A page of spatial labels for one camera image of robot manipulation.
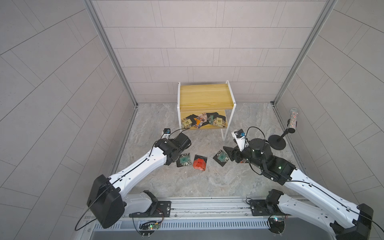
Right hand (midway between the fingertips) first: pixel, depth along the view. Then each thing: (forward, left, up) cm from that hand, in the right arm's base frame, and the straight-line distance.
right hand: (228, 144), depth 72 cm
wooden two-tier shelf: (+15, +10, +13) cm, 22 cm away
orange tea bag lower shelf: (+18, +14, -3) cm, 23 cm away
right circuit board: (-31, -20, -23) cm, 44 cm away
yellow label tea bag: (+18, +19, -3) cm, 27 cm away
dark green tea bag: (+19, +7, -3) cm, 20 cm away
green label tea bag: (+2, +1, -19) cm, 20 cm away
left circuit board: (-29, +39, -17) cm, 52 cm away
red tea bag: (0, +15, -19) cm, 24 cm away
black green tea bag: (+2, +24, -18) cm, 30 cm away
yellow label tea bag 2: (+18, +2, -3) cm, 18 cm away
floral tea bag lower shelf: (+20, +11, -3) cm, 23 cm away
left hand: (+3, +32, -8) cm, 33 cm away
